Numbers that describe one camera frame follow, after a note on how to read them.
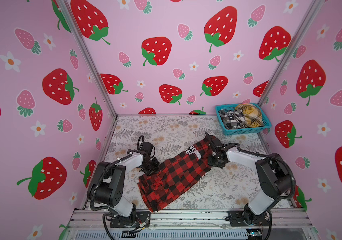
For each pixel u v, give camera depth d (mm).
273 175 470
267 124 1039
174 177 850
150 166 783
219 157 704
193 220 753
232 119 1053
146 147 764
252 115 1072
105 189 454
